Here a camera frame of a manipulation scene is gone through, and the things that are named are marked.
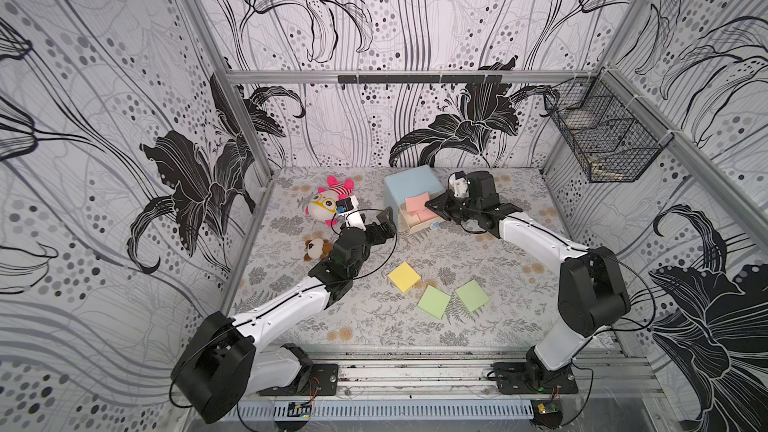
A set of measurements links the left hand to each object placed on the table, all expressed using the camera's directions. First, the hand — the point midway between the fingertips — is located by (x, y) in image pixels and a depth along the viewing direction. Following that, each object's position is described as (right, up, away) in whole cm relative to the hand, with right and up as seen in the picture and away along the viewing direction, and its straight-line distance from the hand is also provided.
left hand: (382, 217), depth 81 cm
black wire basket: (+69, +25, +8) cm, 74 cm away
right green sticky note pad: (+26, -23, +5) cm, 36 cm away
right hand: (+13, +4, +6) cm, 16 cm away
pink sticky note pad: (+13, 0, +8) cm, 15 cm away
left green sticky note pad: (+15, -25, +5) cm, 30 cm away
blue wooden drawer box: (+8, +10, +14) cm, 19 cm away
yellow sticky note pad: (+6, -19, +10) cm, 22 cm away
